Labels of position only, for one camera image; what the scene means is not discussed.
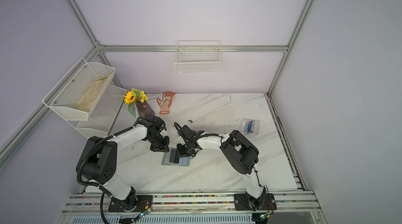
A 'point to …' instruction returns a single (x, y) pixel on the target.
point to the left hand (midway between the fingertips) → (168, 152)
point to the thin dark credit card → (174, 157)
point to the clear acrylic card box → (243, 124)
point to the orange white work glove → (166, 102)
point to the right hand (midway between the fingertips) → (174, 158)
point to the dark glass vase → (144, 109)
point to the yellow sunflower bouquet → (132, 97)
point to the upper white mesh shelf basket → (77, 92)
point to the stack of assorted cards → (249, 126)
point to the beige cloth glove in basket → (93, 91)
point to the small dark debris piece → (190, 120)
